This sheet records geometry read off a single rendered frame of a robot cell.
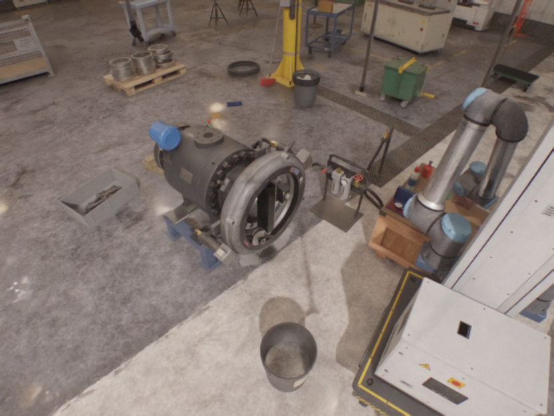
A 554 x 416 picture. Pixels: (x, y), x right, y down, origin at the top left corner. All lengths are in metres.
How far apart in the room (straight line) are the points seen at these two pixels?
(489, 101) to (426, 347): 1.01
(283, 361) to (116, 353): 1.12
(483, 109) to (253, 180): 1.16
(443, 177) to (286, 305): 1.37
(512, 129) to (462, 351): 0.90
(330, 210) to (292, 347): 1.38
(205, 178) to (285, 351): 1.21
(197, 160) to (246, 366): 1.39
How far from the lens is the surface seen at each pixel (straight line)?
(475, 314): 1.59
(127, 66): 5.72
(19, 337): 2.85
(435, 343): 1.44
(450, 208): 2.60
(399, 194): 2.46
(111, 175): 3.62
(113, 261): 2.85
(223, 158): 2.04
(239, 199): 1.75
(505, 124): 1.48
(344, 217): 2.88
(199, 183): 2.09
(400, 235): 2.44
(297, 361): 2.02
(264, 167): 1.80
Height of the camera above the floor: 2.05
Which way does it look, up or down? 45 degrees down
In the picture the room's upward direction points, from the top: straight up
